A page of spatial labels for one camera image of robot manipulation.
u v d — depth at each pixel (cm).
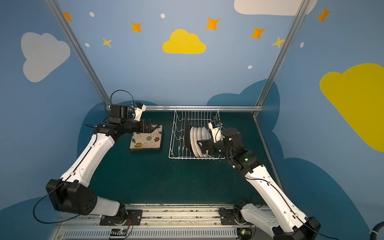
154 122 70
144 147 99
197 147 72
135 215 75
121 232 72
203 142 61
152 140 103
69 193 40
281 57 87
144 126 68
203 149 63
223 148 58
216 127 60
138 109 69
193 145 84
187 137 84
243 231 73
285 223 38
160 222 73
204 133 90
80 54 85
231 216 75
